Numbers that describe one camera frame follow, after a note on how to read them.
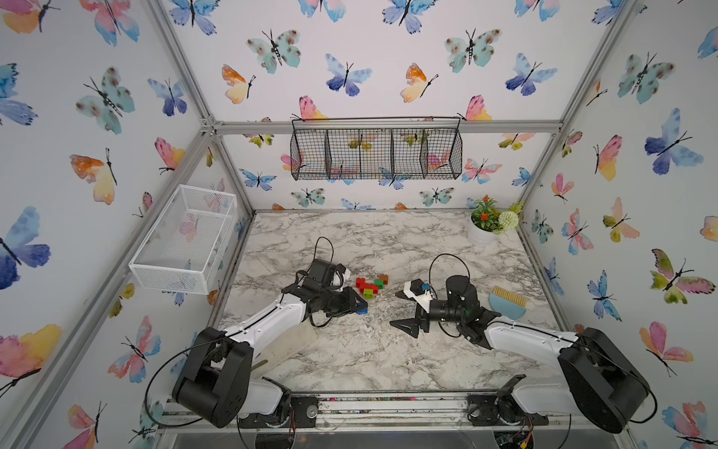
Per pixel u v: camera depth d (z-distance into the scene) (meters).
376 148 0.98
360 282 0.96
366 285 0.97
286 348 0.86
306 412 0.74
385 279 0.98
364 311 0.83
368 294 0.95
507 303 0.94
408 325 0.71
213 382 0.41
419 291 0.68
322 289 0.68
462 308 0.66
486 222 0.99
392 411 0.76
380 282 0.96
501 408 0.65
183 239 0.86
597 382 0.42
